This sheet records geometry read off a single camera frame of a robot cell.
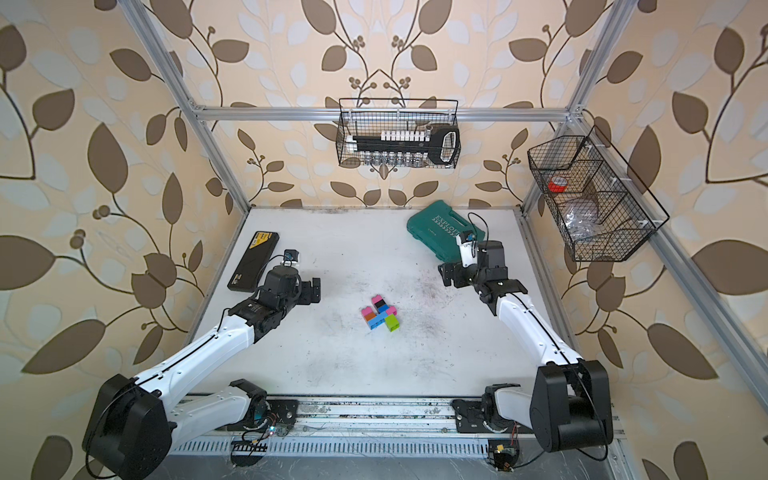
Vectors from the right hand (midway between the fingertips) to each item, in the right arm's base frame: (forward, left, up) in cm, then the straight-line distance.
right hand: (457, 264), depth 87 cm
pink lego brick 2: (-8, +20, -12) cm, 25 cm away
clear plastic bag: (-3, -26, +20) cm, 33 cm away
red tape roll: (+12, -27, +19) cm, 35 cm away
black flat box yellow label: (+9, +68, -12) cm, 70 cm away
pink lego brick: (-4, +24, -12) cm, 27 cm away
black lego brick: (-6, +23, -12) cm, 27 cm away
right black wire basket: (+1, -34, +19) cm, 39 cm away
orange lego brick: (-10, +26, -11) cm, 30 cm away
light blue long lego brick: (-12, +24, -12) cm, 29 cm away
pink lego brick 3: (-8, +28, -12) cm, 31 cm away
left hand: (-3, +46, 0) cm, 46 cm away
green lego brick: (-12, +20, -12) cm, 26 cm away
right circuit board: (-44, -6, -16) cm, 48 cm away
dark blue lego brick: (-8, +23, -12) cm, 27 cm away
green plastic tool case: (+23, +2, -9) cm, 24 cm away
